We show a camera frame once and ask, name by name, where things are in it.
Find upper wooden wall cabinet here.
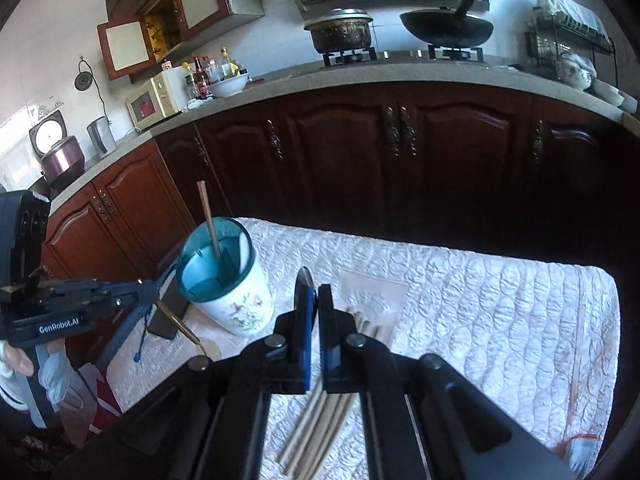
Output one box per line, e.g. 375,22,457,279
96,0,265,81

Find yellow oil bottle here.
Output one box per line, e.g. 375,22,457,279
220,47,241,78

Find grey electric kettle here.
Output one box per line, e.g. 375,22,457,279
87,116,116,158

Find gloved left hand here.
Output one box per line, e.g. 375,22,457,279
0,339,73,412

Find cream microwave oven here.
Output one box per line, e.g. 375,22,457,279
125,67,190,131

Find floral ceramic utensil holder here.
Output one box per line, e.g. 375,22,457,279
176,217,273,337

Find light wooden chopstick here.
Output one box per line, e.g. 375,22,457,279
278,378,349,479
291,382,355,479
299,393,356,479
278,382,322,467

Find black wok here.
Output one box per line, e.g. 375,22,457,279
400,0,494,49

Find red sauce bottle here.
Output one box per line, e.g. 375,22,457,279
194,55,210,100

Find white ceramic soup spoon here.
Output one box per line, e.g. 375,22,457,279
239,232,252,274

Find dark wooden lower cabinets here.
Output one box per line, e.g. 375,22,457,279
43,82,639,316

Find steel cooking pot with lid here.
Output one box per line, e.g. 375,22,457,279
304,8,373,54

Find white mixing bowl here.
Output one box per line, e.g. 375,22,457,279
208,74,248,99

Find white quilted table cloth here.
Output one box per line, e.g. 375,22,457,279
104,216,623,480

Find metal fork wooden handle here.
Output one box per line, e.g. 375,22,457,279
196,180,222,260

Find purple rice cooker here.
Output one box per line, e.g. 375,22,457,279
29,110,86,192

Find gold metal spoon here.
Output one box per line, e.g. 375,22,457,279
155,300,221,361

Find gas stove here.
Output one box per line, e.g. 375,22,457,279
322,44,485,68

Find black dish drying rack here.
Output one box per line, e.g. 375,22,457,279
524,0,620,86

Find black phone on table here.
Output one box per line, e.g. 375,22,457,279
146,278,189,340

